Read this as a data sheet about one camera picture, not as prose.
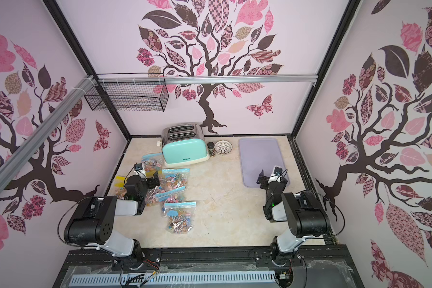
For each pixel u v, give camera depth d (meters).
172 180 0.95
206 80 0.94
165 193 0.92
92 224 0.45
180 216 0.83
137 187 0.72
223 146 1.10
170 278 0.70
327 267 0.72
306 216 0.46
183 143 0.93
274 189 0.75
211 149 1.05
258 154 1.09
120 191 0.93
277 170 0.78
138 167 0.76
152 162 1.06
